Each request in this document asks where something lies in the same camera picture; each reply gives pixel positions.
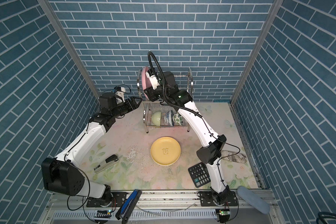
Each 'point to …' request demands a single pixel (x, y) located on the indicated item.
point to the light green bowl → (156, 117)
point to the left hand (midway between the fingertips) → (139, 100)
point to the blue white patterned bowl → (169, 118)
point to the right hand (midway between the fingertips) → (145, 87)
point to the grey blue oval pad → (254, 200)
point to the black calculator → (199, 174)
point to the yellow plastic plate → (165, 151)
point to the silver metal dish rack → (149, 107)
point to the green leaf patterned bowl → (178, 119)
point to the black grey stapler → (108, 162)
